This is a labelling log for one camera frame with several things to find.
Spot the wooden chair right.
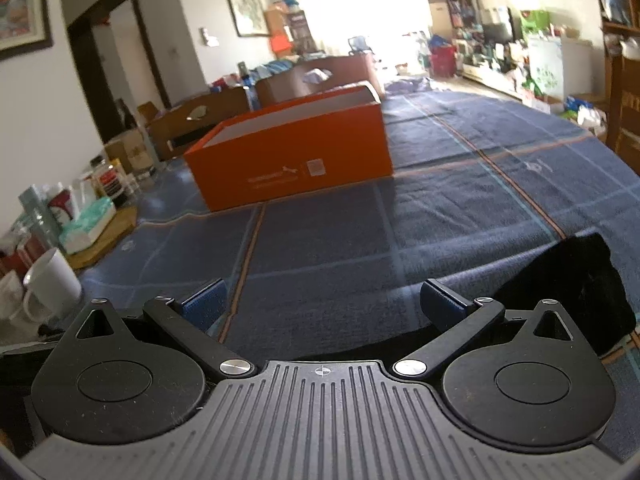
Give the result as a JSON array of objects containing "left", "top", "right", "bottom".
[{"left": 606, "top": 56, "right": 640, "bottom": 174}]

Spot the wooden board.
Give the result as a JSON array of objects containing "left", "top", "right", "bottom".
[{"left": 66, "top": 206, "right": 138, "bottom": 271}]

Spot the wooden chair middle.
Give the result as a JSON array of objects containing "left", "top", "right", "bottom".
[{"left": 255, "top": 53, "right": 385, "bottom": 107}]

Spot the wooden bookshelf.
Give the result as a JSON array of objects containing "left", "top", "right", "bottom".
[{"left": 598, "top": 0, "right": 639, "bottom": 99}]

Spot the orange cardboard box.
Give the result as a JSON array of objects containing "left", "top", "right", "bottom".
[{"left": 184, "top": 81, "right": 393, "bottom": 211}]

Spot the green tissue pack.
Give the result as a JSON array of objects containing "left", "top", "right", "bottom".
[{"left": 58, "top": 197, "right": 116, "bottom": 255}]

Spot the black cloth item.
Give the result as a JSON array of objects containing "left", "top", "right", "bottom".
[{"left": 349, "top": 231, "right": 639, "bottom": 361}]

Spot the red-label bottle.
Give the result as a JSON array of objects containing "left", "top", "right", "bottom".
[{"left": 90, "top": 155, "right": 127, "bottom": 208}]

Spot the wooden chair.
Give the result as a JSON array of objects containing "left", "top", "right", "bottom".
[
  {"left": 606, "top": 56, "right": 640, "bottom": 174},
  {"left": 255, "top": 53, "right": 385, "bottom": 107},
  {"left": 146, "top": 87, "right": 252, "bottom": 160}
]

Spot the framed wall picture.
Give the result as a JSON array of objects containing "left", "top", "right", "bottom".
[{"left": 227, "top": 0, "right": 269, "bottom": 38}]

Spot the wooden chair left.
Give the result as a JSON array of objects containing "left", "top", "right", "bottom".
[{"left": 146, "top": 87, "right": 252, "bottom": 160}]

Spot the white mug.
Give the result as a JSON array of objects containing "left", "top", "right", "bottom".
[{"left": 23, "top": 248, "right": 82, "bottom": 323}]

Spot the blue tablecloth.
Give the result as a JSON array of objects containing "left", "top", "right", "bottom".
[{"left": 74, "top": 86, "right": 640, "bottom": 461}]

